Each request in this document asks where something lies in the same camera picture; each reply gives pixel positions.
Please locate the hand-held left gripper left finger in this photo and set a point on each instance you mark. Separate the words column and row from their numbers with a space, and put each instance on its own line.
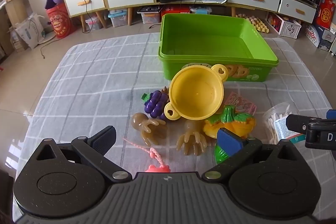
column 105, row 138

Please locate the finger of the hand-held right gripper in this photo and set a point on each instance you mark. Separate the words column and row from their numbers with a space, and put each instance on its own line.
column 296, row 123
column 331, row 114

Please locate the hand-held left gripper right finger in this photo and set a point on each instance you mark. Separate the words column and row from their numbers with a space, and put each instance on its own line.
column 231, row 142

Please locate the green toy corn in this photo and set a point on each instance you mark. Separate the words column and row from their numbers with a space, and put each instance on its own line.
column 220, row 155

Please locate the clear cotton swab jar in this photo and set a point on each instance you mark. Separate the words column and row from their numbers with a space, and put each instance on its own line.
column 275, row 121

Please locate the brown toy octopus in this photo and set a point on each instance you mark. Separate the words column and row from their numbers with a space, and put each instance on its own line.
column 191, row 140
column 143, row 124

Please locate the pink card packet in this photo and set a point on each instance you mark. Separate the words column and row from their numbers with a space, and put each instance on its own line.
column 244, row 104

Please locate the yellow toy pot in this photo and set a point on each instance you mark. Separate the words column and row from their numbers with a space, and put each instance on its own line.
column 197, row 92

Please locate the purple toy grapes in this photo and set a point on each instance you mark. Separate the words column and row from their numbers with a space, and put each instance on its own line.
column 155, row 103

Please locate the small brown figurine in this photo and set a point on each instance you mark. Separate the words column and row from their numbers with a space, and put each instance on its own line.
column 164, row 90

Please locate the green plastic box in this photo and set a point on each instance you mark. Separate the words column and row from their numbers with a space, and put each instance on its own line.
column 210, row 43

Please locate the grey checked table cloth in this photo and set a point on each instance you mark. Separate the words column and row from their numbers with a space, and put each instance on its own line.
column 92, row 82

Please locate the blue and white carton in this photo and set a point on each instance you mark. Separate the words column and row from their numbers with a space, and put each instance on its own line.
column 319, row 36

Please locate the white crate with toys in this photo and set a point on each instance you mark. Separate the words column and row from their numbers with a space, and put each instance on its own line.
column 286, row 26

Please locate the red gift box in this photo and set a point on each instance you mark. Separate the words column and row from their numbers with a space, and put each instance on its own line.
column 325, row 12

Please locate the yellow egg tray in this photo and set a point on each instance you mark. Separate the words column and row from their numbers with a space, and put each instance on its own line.
column 254, row 23

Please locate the small white cabinet drawer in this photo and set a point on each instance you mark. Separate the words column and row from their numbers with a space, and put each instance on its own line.
column 288, row 7

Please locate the clear storage box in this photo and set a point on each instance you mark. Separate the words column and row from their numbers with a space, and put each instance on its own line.
column 94, row 24

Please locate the clear box with blue lid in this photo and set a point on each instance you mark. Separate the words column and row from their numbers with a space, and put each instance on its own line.
column 118, row 18
column 202, row 10

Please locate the red patterned bag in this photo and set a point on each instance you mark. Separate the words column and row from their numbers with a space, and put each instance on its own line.
column 59, row 22

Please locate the clear box with black lid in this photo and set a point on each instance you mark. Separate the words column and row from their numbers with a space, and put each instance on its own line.
column 148, row 15

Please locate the white paper bag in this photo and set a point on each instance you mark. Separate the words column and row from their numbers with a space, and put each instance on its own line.
column 29, row 29

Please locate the small white drawer with lock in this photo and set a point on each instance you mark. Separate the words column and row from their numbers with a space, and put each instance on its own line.
column 76, row 5

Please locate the red cardboard box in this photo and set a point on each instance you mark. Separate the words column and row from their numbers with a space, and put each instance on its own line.
column 176, row 10

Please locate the wooden bookshelf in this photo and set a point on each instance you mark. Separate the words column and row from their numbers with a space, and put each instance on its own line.
column 15, row 6

